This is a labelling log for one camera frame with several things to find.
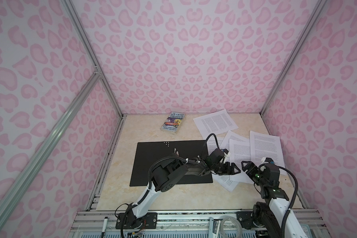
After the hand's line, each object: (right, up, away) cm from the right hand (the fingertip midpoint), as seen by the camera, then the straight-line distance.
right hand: (245, 164), depth 84 cm
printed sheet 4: (+2, +5, +15) cm, 16 cm away
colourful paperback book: (-43, +25, +29) cm, 57 cm away
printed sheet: (-10, +24, +30) cm, 40 cm away
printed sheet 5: (+22, +8, +17) cm, 29 cm away
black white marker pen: (-73, -25, -11) cm, 78 cm away
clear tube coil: (-15, -22, -13) cm, 30 cm away
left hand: (-4, -4, -1) cm, 5 cm away
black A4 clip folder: (-60, +3, +16) cm, 62 cm away
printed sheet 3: (0, +15, +23) cm, 27 cm away
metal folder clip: (-40, +5, +12) cm, 42 cm away
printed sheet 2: (-12, -9, +2) cm, 15 cm away
